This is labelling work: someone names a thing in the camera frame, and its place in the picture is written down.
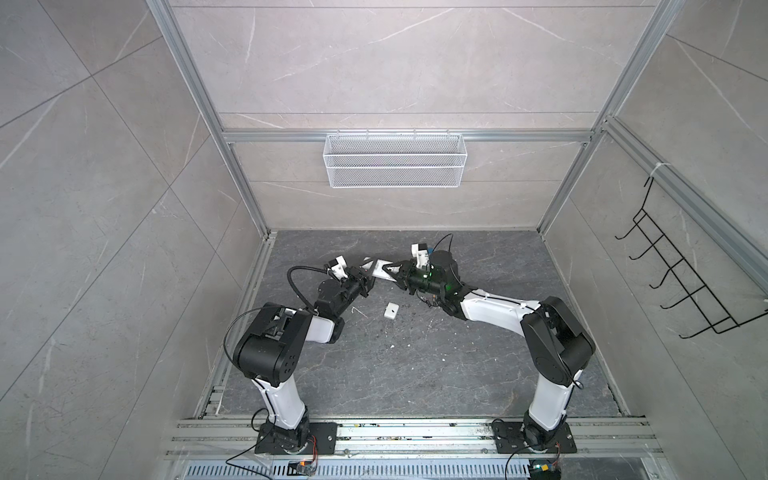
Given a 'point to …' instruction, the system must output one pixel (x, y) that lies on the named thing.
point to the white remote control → (378, 270)
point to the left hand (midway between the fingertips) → (380, 255)
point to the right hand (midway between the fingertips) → (381, 268)
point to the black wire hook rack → (700, 300)
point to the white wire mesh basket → (395, 160)
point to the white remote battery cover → (391, 310)
